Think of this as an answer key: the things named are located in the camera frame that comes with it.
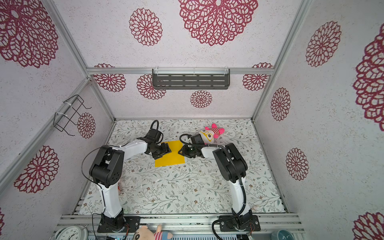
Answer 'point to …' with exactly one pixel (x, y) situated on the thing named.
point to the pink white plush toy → (208, 134)
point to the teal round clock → (282, 234)
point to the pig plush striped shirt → (144, 233)
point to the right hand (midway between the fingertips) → (179, 151)
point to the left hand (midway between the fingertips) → (167, 154)
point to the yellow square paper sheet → (172, 158)
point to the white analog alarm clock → (72, 232)
